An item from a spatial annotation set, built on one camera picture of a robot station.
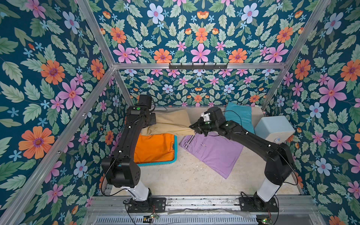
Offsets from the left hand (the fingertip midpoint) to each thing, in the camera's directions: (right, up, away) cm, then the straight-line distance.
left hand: (150, 119), depth 82 cm
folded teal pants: (+67, +3, +34) cm, 75 cm away
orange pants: (0, -19, +8) cm, 21 cm away
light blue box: (+79, -6, +6) cm, 80 cm away
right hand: (+24, -4, -3) cm, 24 cm away
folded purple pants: (+44, -23, +11) cm, 51 cm away
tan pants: (+11, -2, +4) cm, 12 cm away
